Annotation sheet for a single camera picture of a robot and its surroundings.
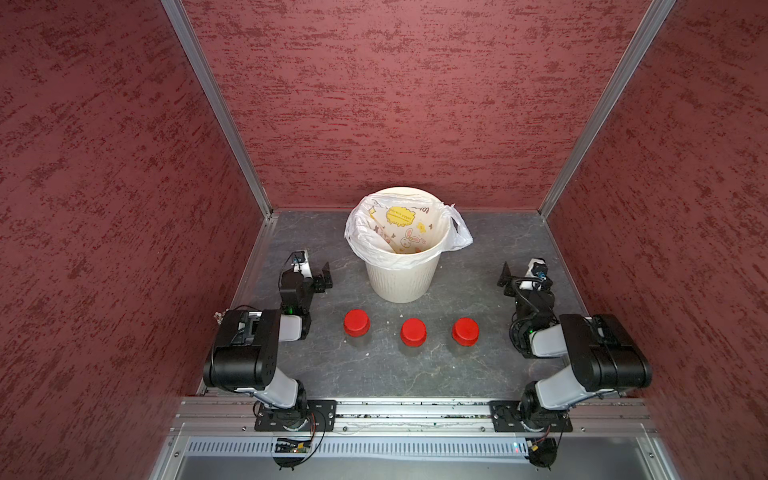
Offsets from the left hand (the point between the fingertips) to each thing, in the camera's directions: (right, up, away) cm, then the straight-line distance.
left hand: (313, 268), depth 94 cm
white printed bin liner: (+29, +13, -2) cm, 32 cm away
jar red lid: (+31, -15, -16) cm, 38 cm away
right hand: (+65, +1, -4) cm, 65 cm away
